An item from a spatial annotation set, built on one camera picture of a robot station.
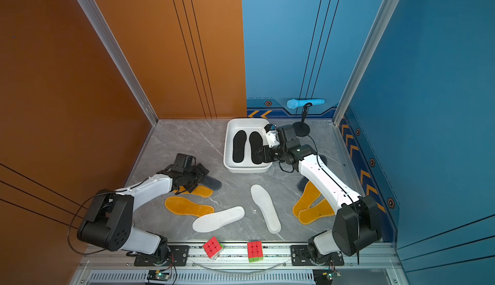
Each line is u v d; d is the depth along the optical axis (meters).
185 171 0.73
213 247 0.71
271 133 0.73
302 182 0.93
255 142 1.09
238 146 1.07
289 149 0.62
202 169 0.85
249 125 1.19
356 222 0.40
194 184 0.88
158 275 0.71
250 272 0.71
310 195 0.89
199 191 0.89
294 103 0.95
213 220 0.81
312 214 0.83
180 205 0.86
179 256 0.74
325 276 0.71
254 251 0.70
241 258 0.74
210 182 0.92
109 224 0.44
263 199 0.88
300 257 0.72
